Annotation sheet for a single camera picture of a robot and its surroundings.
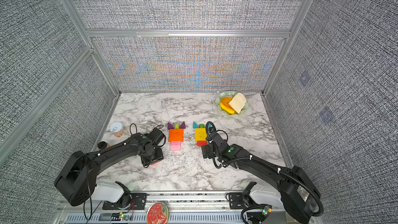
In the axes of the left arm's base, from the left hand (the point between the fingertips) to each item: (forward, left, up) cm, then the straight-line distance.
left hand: (161, 159), depth 84 cm
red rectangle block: (+9, -22, -2) cm, 24 cm away
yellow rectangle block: (+17, -22, -2) cm, 28 cm away
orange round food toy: (+37, -40, +4) cm, 55 cm away
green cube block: (+22, -23, -2) cm, 32 cm away
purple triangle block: (+21, -3, 0) cm, 21 cm away
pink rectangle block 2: (+7, -7, -2) cm, 10 cm away
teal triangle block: (+22, -19, -2) cm, 29 cm away
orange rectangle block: (+15, -7, -1) cm, 17 cm away
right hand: (+6, -27, +6) cm, 28 cm away
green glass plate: (+44, -42, +3) cm, 61 cm away
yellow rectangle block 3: (+13, -22, -2) cm, 25 cm away
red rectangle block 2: (-2, +3, 0) cm, 4 cm away
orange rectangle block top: (+18, -7, -2) cm, 20 cm away
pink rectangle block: (+9, -7, -2) cm, 12 cm away
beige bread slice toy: (+35, -48, +5) cm, 60 cm away
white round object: (+18, +28, +3) cm, 33 cm away
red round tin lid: (-25, -1, +2) cm, 25 cm away
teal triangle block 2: (+5, -25, +24) cm, 35 cm away
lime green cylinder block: (+21, -8, -1) cm, 22 cm away
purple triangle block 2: (+21, -11, -1) cm, 24 cm away
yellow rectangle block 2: (+16, -22, -2) cm, 27 cm away
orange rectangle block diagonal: (+13, -7, 0) cm, 15 cm away
